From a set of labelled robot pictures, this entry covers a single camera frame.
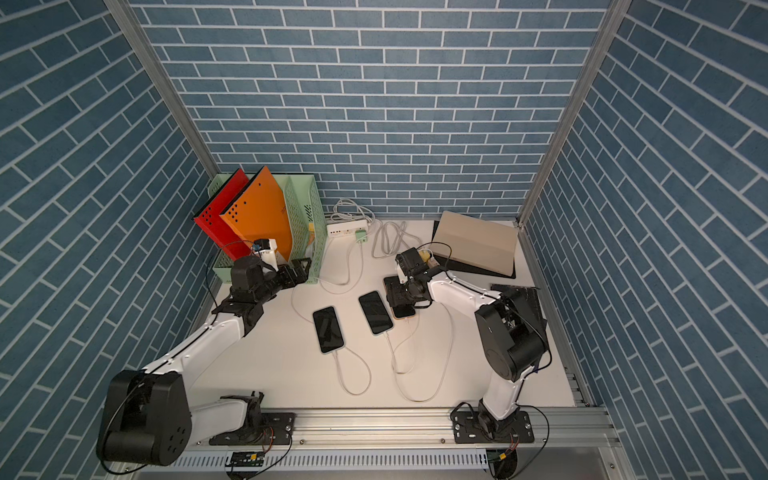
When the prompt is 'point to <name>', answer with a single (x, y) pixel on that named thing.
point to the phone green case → (375, 312)
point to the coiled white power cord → (389, 237)
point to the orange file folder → (261, 211)
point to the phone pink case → (404, 312)
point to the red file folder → (211, 221)
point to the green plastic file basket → (302, 196)
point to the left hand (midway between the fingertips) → (306, 262)
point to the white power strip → (347, 228)
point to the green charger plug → (361, 236)
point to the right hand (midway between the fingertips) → (399, 295)
